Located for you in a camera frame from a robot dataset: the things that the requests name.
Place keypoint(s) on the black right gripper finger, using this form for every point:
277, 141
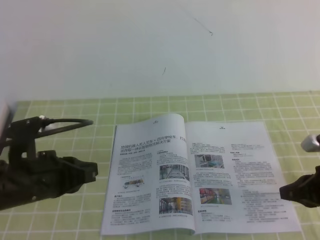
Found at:
305, 190

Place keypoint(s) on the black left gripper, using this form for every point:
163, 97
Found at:
29, 176

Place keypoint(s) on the white robotics magazine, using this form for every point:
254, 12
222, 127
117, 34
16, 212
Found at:
206, 177

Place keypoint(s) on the silver cylinder on right arm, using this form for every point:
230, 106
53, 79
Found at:
311, 144

